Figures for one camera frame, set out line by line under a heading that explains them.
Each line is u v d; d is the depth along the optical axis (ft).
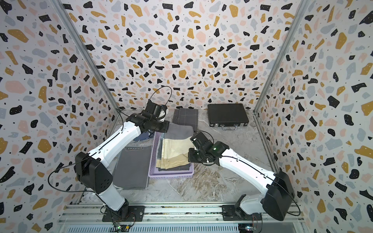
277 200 1.29
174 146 2.75
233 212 2.40
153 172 2.88
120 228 2.31
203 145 1.92
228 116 3.98
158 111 2.21
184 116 3.84
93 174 1.43
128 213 2.36
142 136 1.93
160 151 2.62
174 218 2.40
